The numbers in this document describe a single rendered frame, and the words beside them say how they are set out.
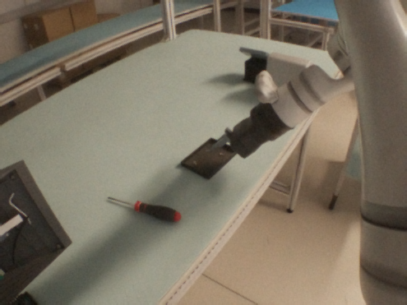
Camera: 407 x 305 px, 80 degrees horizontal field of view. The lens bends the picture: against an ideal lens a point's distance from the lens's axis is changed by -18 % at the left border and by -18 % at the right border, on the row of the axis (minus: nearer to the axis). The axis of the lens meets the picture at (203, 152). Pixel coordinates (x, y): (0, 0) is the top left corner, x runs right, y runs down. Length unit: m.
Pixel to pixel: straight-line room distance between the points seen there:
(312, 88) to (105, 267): 0.47
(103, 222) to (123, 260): 0.10
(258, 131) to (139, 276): 0.33
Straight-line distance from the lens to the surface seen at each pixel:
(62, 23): 3.92
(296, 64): 0.82
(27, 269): 0.59
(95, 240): 0.57
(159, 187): 0.62
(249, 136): 0.55
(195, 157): 0.67
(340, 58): 0.49
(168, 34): 1.57
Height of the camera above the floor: 1.43
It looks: 38 degrees down
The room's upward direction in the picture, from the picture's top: 5 degrees counter-clockwise
